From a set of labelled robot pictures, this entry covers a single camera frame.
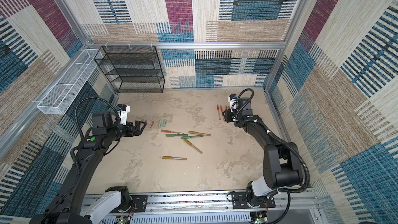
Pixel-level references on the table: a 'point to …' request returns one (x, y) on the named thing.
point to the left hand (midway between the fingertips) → (138, 121)
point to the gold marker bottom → (168, 157)
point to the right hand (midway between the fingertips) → (226, 114)
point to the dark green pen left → (175, 135)
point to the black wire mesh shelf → (132, 69)
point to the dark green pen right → (190, 137)
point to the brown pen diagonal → (190, 144)
